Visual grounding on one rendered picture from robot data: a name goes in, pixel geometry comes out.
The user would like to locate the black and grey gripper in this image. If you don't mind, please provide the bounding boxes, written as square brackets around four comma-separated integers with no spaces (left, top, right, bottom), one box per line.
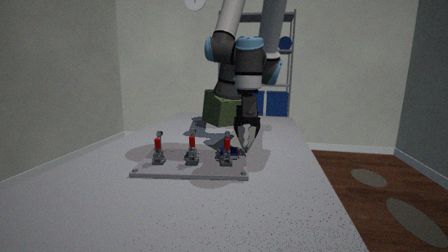
[233,89,260,153]

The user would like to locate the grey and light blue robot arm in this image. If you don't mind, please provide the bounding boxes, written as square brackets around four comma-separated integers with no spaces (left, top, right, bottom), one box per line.
[204,0,287,122]

